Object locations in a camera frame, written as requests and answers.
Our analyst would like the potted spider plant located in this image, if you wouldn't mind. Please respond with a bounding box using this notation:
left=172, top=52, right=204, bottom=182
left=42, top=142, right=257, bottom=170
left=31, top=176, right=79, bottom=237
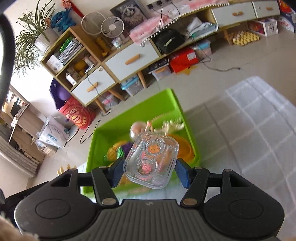
left=13, top=1, right=55, bottom=74

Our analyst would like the wooden side shelf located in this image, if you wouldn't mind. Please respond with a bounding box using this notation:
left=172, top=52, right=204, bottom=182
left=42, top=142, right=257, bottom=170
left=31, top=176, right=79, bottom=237
left=1, top=86, right=45, bottom=177

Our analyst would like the blue plush toy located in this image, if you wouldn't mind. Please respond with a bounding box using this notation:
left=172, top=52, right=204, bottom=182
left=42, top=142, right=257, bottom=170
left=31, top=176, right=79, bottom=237
left=50, top=9, right=76, bottom=32

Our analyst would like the clear storage bin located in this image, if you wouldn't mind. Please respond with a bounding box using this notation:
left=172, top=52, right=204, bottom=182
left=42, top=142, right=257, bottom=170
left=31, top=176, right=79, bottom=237
left=120, top=75, right=144, bottom=96

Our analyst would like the pink table runner cloth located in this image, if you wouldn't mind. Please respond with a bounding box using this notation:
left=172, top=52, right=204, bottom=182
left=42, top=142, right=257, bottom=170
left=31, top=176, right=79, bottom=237
left=129, top=1, right=229, bottom=45

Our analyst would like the black bag on shelf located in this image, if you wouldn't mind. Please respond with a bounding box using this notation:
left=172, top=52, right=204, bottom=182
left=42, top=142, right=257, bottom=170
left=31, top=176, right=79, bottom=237
left=152, top=29, right=185, bottom=54

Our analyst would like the framed cat picture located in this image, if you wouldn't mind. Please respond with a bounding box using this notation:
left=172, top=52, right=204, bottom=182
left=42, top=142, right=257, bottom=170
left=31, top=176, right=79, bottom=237
left=110, top=0, right=147, bottom=32

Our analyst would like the white desk fan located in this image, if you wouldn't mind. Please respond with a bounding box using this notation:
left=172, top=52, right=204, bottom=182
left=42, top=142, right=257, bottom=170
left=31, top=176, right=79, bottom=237
left=101, top=16, right=125, bottom=39

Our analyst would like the black power cable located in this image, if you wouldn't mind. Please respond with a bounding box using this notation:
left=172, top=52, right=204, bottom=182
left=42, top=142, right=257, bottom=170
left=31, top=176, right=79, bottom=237
left=79, top=119, right=102, bottom=145

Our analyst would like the purple grape toy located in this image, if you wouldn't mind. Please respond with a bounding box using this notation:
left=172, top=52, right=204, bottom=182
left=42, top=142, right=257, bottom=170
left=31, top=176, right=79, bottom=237
left=116, top=142, right=133, bottom=158

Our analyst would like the wooden cabinet with drawers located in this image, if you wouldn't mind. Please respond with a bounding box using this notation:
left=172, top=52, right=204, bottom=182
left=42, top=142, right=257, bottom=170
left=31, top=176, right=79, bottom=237
left=41, top=26, right=161, bottom=111

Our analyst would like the yellow toy cup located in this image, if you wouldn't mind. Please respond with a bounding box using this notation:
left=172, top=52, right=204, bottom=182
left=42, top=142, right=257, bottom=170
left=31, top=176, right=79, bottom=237
left=104, top=141, right=127, bottom=167

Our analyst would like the red printed bag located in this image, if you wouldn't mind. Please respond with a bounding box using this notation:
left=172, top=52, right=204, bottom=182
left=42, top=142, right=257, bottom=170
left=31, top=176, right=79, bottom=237
left=59, top=97, right=96, bottom=130

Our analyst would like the beige starfish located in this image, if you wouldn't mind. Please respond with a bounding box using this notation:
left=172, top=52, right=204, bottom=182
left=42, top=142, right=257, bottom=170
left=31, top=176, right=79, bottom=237
left=154, top=118, right=185, bottom=136

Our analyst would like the yellow egg tray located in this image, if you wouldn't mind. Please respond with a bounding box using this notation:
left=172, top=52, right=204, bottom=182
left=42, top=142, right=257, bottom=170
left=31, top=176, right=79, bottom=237
left=229, top=31, right=260, bottom=46

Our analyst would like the white patterned box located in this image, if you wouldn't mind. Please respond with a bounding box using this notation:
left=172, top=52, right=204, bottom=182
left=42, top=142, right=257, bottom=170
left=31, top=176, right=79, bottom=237
left=247, top=18, right=278, bottom=37

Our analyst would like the low curved tv cabinet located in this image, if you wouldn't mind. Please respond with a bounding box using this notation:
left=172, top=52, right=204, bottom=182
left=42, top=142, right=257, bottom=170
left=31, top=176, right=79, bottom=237
left=138, top=0, right=282, bottom=47

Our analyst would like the white paper shopping bag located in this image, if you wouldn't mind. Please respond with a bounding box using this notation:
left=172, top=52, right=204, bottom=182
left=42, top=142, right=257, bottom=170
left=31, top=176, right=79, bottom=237
left=37, top=116, right=70, bottom=149

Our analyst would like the clear plastic lens case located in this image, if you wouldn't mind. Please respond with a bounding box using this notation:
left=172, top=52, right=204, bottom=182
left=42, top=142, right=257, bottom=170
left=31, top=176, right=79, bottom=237
left=123, top=132, right=179, bottom=189

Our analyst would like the grey checked cloth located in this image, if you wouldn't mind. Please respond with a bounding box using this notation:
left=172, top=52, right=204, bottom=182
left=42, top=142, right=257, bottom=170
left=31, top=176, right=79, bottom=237
left=185, top=76, right=295, bottom=240

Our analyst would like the red cardboard box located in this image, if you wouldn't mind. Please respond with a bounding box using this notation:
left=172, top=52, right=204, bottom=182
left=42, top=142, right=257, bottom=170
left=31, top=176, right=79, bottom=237
left=169, top=47, right=199, bottom=73

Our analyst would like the pink clear capsule ball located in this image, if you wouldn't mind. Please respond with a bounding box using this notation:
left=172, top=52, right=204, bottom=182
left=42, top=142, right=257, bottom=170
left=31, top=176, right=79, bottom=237
left=129, top=121, right=147, bottom=141

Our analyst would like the green plastic cookie box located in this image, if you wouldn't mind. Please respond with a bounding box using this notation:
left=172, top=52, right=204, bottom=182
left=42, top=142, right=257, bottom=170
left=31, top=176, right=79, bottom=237
left=86, top=88, right=201, bottom=193

